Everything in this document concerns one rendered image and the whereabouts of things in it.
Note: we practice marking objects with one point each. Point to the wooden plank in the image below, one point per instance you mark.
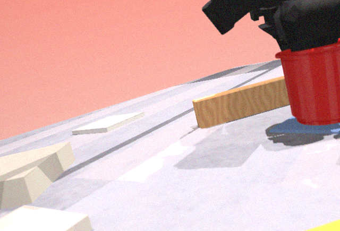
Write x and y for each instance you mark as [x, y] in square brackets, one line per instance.
[240, 102]

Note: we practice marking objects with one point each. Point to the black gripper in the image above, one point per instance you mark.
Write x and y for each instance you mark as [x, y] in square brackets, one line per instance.
[300, 24]

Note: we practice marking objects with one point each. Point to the red plastic cup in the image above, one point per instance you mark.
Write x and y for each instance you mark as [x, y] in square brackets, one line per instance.
[312, 78]

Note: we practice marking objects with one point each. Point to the cream rectangular block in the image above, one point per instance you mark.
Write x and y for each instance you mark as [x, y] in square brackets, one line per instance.
[25, 176]

